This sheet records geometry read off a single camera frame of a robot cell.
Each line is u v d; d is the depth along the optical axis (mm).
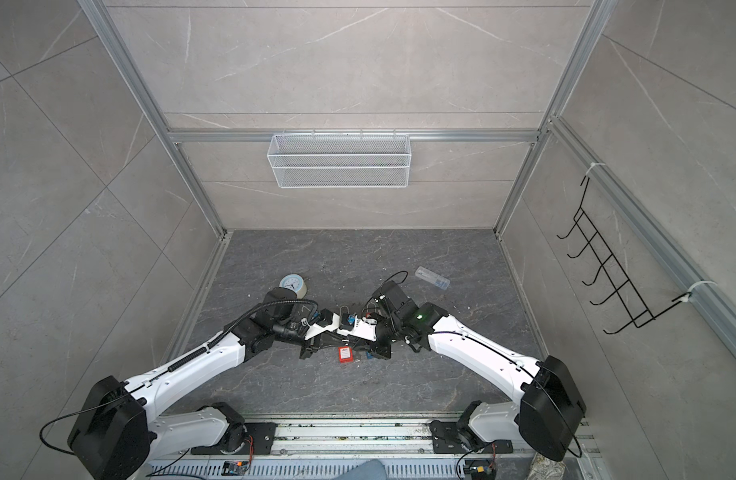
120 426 396
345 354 856
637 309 583
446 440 728
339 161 1005
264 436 730
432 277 1052
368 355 869
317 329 641
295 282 987
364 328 648
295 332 669
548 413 394
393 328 593
